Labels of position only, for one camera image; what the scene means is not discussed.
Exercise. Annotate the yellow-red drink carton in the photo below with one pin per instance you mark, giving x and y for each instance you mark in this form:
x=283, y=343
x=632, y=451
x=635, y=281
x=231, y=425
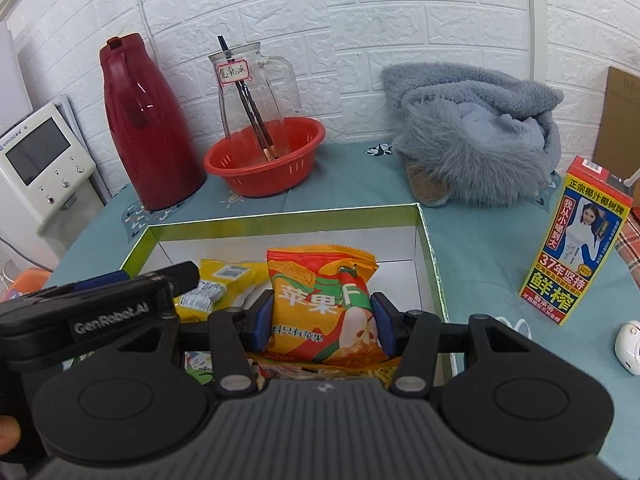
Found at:
x=570, y=250

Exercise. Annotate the yellow snack packet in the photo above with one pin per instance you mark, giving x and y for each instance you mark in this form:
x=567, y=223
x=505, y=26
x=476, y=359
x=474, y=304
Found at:
x=225, y=272

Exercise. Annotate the person's left hand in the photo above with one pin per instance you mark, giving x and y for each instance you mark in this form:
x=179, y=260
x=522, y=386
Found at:
x=9, y=435

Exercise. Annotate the red plastic basket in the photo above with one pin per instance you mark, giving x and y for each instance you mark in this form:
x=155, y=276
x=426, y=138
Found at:
x=260, y=177

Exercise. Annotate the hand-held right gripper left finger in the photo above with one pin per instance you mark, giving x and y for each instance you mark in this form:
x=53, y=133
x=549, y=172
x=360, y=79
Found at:
x=262, y=322

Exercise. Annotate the teal printed tablecloth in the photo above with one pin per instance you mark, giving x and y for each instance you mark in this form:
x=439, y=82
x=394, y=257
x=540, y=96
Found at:
x=490, y=260

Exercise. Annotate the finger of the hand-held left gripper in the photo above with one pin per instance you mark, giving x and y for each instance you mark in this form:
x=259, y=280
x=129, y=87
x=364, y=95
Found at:
x=180, y=277

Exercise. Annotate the red thermos jug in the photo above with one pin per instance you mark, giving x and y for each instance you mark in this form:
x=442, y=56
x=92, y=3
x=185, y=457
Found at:
x=145, y=135

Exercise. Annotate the brown cardboard box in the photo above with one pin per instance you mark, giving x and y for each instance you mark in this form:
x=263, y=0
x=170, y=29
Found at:
x=620, y=120

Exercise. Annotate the white dispenser with screen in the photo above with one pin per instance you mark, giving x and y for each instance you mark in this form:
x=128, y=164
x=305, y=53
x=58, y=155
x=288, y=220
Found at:
x=45, y=185

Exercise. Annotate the grey fluffy cloth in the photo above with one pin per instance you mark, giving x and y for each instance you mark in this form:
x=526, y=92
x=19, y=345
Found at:
x=465, y=135

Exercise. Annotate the dark chopstick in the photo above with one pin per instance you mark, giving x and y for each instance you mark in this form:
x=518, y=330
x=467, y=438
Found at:
x=245, y=95
x=252, y=102

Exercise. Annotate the red plaid cloth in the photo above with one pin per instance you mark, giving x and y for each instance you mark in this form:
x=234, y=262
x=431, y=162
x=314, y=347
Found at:
x=631, y=250

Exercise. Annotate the orange plastic basin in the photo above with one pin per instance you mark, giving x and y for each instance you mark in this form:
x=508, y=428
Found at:
x=20, y=282

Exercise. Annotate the white wall conduit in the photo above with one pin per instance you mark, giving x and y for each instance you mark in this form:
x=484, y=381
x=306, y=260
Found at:
x=537, y=15

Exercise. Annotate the green cardboard box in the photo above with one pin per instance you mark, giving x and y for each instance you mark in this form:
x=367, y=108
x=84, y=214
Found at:
x=430, y=280

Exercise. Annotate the orange apple chip packet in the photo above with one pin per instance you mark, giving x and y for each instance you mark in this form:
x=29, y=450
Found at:
x=320, y=305

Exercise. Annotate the glass pitcher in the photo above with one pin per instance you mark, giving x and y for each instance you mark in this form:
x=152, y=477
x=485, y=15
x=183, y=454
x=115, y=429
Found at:
x=260, y=90

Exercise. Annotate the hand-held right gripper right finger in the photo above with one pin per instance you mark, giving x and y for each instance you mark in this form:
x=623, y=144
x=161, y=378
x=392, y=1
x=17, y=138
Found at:
x=382, y=327

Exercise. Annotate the small white round device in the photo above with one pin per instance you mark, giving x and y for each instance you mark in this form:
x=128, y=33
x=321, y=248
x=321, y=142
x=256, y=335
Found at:
x=629, y=347

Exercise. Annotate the green-white tofu snack packet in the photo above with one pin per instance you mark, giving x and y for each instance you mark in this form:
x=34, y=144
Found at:
x=200, y=367

